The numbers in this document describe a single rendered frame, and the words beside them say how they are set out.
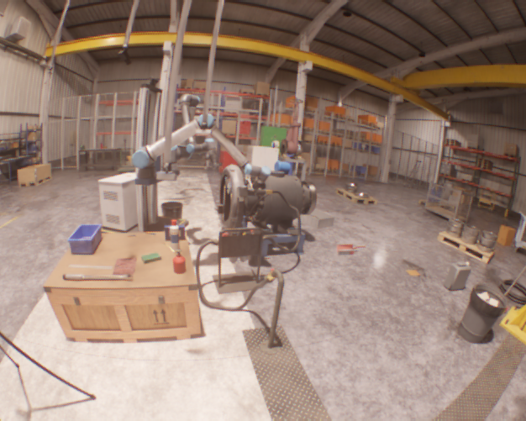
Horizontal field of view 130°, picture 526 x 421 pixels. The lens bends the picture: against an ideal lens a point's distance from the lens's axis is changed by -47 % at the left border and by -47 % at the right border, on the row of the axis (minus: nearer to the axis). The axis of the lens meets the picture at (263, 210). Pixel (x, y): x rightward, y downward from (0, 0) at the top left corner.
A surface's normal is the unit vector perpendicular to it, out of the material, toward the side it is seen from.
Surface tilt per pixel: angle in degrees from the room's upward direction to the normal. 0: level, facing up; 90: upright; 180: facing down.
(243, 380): 0
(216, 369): 0
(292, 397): 0
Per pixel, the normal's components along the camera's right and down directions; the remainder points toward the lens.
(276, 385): 0.10, -0.95
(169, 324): 0.37, 0.30
